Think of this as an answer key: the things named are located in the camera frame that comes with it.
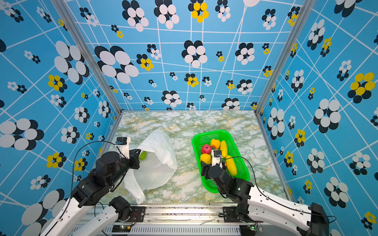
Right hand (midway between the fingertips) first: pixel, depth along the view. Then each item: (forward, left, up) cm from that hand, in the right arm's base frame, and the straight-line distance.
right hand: (208, 162), depth 77 cm
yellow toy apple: (+17, -6, -10) cm, 20 cm away
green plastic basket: (+25, 0, -12) cm, 27 cm away
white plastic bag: (+2, +31, -14) cm, 34 cm away
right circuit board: (-27, -22, -14) cm, 38 cm away
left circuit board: (-28, +44, -16) cm, 54 cm away
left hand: (+1, +32, +12) cm, 34 cm away
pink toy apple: (+13, 0, -8) cm, 15 cm away
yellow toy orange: (+6, 0, -8) cm, 10 cm away
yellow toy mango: (+14, -12, -11) cm, 21 cm away
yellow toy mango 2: (+2, -14, -9) cm, 17 cm away
